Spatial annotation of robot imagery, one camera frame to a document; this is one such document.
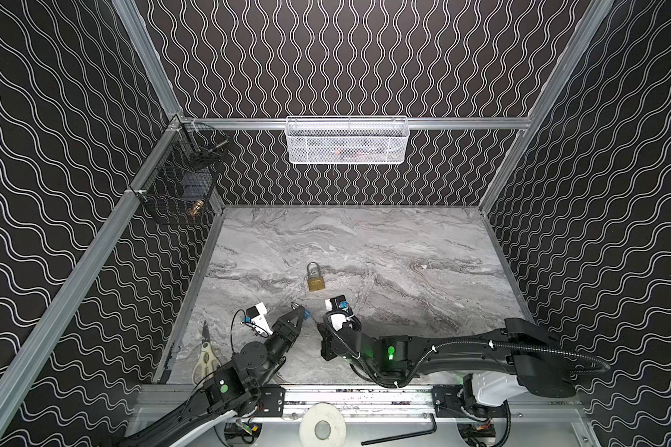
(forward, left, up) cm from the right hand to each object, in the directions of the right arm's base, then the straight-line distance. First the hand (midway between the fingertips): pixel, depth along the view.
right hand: (317, 330), depth 74 cm
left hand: (+2, +1, +5) cm, 5 cm away
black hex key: (-21, -22, -14) cm, 34 cm away
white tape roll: (-17, -1, -13) cm, 22 cm away
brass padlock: (+21, +3, -13) cm, 25 cm away
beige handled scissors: (-6, +33, -12) cm, 35 cm away
